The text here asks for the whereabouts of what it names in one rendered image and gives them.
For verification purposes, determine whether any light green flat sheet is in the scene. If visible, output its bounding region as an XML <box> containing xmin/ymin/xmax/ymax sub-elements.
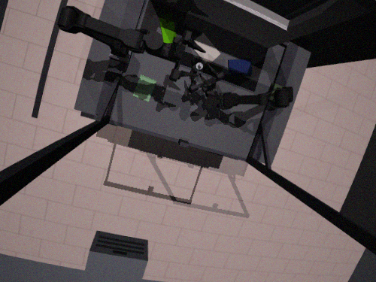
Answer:
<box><xmin>133</xmin><ymin>74</ymin><xmax>156</xmax><ymax>102</ymax></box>

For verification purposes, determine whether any grey wall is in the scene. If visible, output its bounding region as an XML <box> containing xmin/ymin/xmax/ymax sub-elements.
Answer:
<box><xmin>155</xmin><ymin>0</ymin><xmax>376</xmax><ymax>48</ymax></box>

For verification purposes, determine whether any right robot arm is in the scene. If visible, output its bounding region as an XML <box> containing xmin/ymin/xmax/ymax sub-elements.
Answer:
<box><xmin>202</xmin><ymin>78</ymin><xmax>293</xmax><ymax>110</ymax></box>

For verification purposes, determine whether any flat green block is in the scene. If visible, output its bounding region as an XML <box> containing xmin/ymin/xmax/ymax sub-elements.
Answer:
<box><xmin>159</xmin><ymin>14</ymin><xmax>177</xmax><ymax>43</ymax></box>

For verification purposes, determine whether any grey tapered cylinder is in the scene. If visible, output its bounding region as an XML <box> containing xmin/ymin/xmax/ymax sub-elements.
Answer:
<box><xmin>192</xmin><ymin>62</ymin><xmax>203</xmax><ymax>72</ymax></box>

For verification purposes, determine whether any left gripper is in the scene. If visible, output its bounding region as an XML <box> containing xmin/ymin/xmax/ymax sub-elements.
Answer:
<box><xmin>160</xmin><ymin>30</ymin><xmax>206</xmax><ymax>81</ymax></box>

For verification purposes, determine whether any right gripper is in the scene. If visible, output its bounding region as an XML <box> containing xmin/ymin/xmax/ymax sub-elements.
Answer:
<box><xmin>188</xmin><ymin>63</ymin><xmax>225</xmax><ymax>97</ymax></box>

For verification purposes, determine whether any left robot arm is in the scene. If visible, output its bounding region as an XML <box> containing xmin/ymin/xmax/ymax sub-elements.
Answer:
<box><xmin>57</xmin><ymin>6</ymin><xmax>185</xmax><ymax>62</ymax></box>

